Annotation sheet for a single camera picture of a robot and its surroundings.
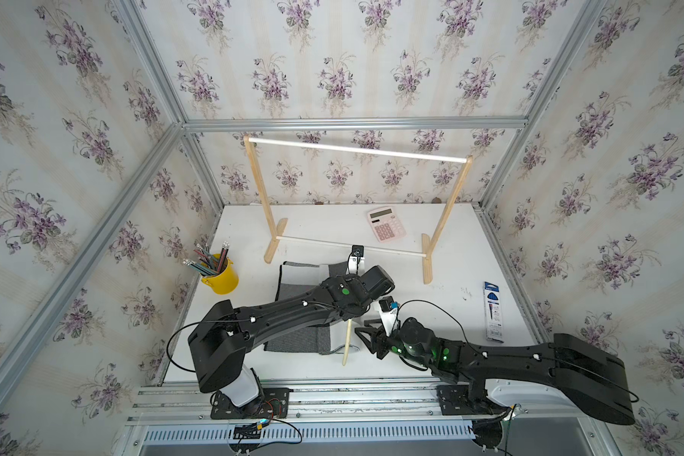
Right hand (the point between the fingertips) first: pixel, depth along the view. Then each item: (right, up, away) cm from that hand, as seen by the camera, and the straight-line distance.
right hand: (362, 328), depth 76 cm
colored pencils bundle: (-48, +17, +11) cm, 52 cm away
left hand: (+1, +11, +4) cm, 12 cm away
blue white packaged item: (+42, 0, +12) cm, 44 cm away
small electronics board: (-29, -24, -5) cm, 38 cm away
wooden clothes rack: (+25, +18, +25) cm, 40 cm away
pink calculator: (+12, +29, +35) cm, 47 cm away
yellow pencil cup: (-43, +11, +12) cm, 46 cm away
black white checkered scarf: (-22, +11, +20) cm, 31 cm away
